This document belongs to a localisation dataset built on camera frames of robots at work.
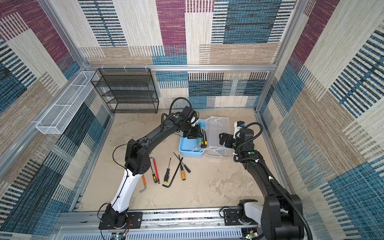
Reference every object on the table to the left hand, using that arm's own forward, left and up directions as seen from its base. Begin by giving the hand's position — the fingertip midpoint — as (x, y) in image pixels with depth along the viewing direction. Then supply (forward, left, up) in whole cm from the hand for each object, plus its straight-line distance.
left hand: (202, 134), depth 91 cm
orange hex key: (-24, +33, -13) cm, 43 cm away
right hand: (-5, -13, +3) cm, 14 cm away
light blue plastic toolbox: (+11, -9, -5) cm, 15 cm away
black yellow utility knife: (-4, -1, -4) cm, 6 cm away
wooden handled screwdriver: (-18, +12, -12) cm, 25 cm away
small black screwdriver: (-16, +10, -12) cm, 22 cm away
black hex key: (-18, +16, -13) cm, 28 cm away
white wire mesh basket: (-6, +69, +21) cm, 72 cm away
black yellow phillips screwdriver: (-18, +21, -12) cm, 30 cm away
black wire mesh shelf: (+36, +52, +5) cm, 64 cm away
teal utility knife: (-4, +2, -2) cm, 5 cm away
